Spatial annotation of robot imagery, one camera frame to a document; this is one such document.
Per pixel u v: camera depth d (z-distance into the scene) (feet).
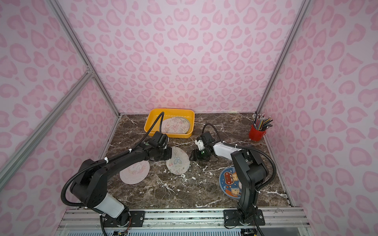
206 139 2.57
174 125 3.61
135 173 2.90
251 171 1.61
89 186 1.44
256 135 3.37
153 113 3.77
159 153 2.41
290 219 2.42
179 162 3.02
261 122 3.10
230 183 2.77
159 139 2.31
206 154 2.62
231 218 2.41
